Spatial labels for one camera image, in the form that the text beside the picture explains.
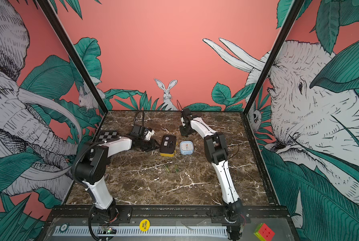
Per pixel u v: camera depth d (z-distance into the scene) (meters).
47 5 0.70
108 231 0.70
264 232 0.66
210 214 0.74
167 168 0.90
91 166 0.49
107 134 1.01
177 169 0.89
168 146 0.96
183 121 0.87
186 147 0.97
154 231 0.70
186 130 0.94
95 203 0.59
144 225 0.71
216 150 0.64
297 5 0.69
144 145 0.84
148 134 0.84
